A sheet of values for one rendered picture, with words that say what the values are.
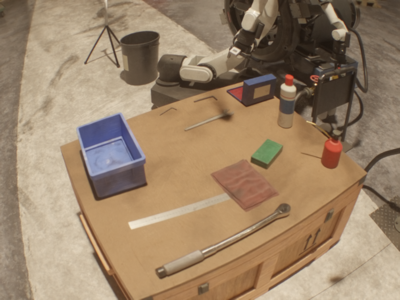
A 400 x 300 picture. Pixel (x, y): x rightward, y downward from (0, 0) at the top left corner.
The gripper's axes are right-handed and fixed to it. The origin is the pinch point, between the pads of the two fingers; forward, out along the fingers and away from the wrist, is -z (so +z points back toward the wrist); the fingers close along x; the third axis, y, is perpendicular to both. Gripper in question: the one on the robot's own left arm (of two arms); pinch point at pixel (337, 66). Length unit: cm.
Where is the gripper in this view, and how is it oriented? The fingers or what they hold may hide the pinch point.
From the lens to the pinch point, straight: 221.4
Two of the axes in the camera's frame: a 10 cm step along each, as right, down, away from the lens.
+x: 10.0, -0.3, 0.4
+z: 0.0, -7.7, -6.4
